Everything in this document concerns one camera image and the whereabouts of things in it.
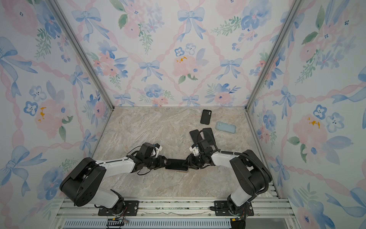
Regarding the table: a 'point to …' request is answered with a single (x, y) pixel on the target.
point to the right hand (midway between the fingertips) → (183, 164)
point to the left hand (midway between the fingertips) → (169, 163)
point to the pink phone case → (177, 165)
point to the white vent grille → (148, 223)
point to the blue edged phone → (196, 136)
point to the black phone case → (206, 117)
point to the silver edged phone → (177, 164)
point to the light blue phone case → (226, 127)
